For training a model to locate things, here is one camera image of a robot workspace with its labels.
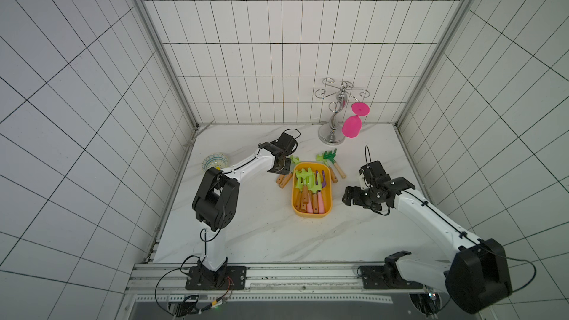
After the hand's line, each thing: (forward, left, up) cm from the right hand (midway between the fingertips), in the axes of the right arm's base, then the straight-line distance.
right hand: (346, 199), depth 84 cm
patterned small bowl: (+19, +58, -4) cm, 61 cm away
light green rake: (+10, +17, -4) cm, 20 cm away
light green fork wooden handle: (+3, +19, -6) cm, 21 cm away
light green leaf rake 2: (+10, +25, -5) cm, 27 cm away
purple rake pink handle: (+5, +10, -6) cm, 12 cm away
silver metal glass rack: (+40, +2, -6) cm, 40 cm away
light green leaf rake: (+20, +21, -4) cm, 29 cm away
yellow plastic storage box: (+3, +6, -5) cm, 8 cm away
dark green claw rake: (+26, +3, -7) cm, 27 cm away
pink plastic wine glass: (+31, -4, +10) cm, 33 cm away
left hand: (+12, +28, 0) cm, 31 cm away
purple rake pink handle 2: (-3, +14, -5) cm, 15 cm away
